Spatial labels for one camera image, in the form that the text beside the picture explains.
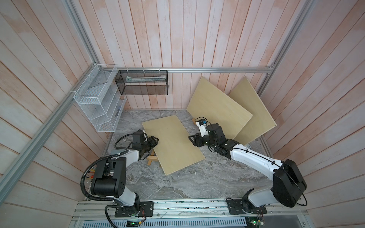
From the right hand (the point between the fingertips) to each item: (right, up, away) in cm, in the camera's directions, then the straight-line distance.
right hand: (192, 135), depth 84 cm
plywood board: (+39, +9, -6) cm, 40 cm away
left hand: (-23, -6, +11) cm, 26 cm away
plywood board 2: (+13, +21, +12) cm, 27 cm away
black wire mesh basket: (-35, +38, +22) cm, 57 cm away
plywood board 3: (-11, -10, +9) cm, 17 cm away
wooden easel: (-25, -14, +3) cm, 28 cm away
